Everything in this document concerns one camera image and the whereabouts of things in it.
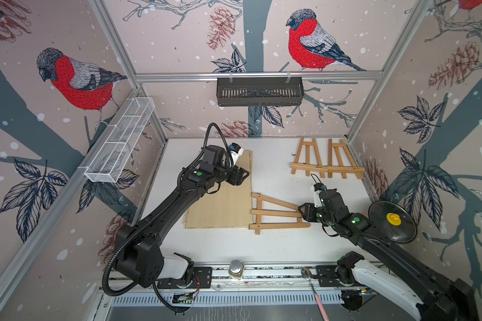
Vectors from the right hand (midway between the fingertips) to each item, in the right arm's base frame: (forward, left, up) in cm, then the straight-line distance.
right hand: (302, 205), depth 82 cm
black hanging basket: (+58, +25, +18) cm, 65 cm away
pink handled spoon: (-23, -1, -12) cm, 26 cm away
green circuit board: (-33, +45, -11) cm, 57 cm away
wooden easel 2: (+26, -8, -7) cm, 28 cm away
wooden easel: (+24, -25, -6) cm, 36 cm away
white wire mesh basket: (+6, +74, +22) cm, 77 cm away
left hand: (+10, +24, +13) cm, 29 cm away
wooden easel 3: (-1, +18, -7) cm, 19 cm away
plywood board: (+2, +31, -8) cm, 32 cm away
